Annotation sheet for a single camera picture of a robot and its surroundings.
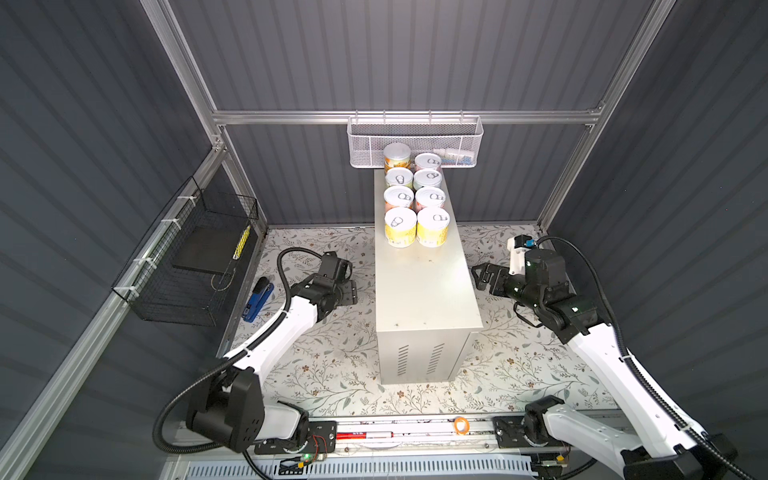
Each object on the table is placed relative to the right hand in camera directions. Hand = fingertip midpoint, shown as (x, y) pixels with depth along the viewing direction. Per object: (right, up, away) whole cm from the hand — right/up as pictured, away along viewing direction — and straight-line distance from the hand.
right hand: (490, 273), depth 74 cm
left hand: (-40, -6, +12) cm, 42 cm away
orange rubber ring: (-6, -39, +1) cm, 39 cm away
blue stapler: (-68, -8, +23) cm, 72 cm away
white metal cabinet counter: (-18, -5, -16) cm, 25 cm away
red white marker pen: (-32, -40, -1) cm, 51 cm away
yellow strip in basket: (-65, +8, +4) cm, 66 cm away
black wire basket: (-76, 0, -2) cm, 76 cm away
